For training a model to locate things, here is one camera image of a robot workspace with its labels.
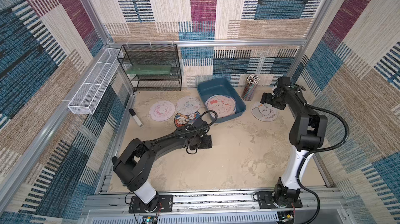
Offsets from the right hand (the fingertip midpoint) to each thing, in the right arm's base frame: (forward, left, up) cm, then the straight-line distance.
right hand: (270, 104), depth 98 cm
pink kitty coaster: (+4, +70, -9) cm, 71 cm away
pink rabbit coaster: (+4, +28, -5) cm, 29 cm away
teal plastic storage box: (+22, +24, -7) cm, 33 cm away
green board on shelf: (+18, +75, +15) cm, 78 cm away
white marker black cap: (-7, +83, -6) cm, 83 cm away
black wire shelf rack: (+26, +73, +21) cm, 80 cm away
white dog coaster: (+1, +1, -10) cm, 10 cm away
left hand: (-24, +39, -5) cm, 46 cm away
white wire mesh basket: (+1, +110, +8) cm, 111 cm away
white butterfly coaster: (+8, +53, -9) cm, 54 cm away
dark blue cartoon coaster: (-5, +57, -8) cm, 57 cm away
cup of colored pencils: (+12, +11, 0) cm, 16 cm away
